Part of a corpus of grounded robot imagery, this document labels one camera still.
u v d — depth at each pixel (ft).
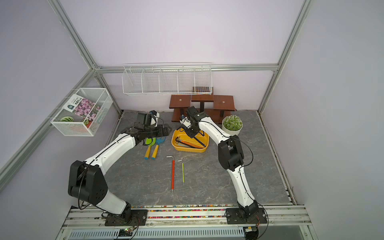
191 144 3.29
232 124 3.11
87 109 2.49
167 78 3.25
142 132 2.15
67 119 2.32
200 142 3.08
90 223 2.42
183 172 2.91
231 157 1.91
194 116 2.39
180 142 3.34
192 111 2.60
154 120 2.33
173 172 2.92
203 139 3.37
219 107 3.34
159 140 3.34
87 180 1.41
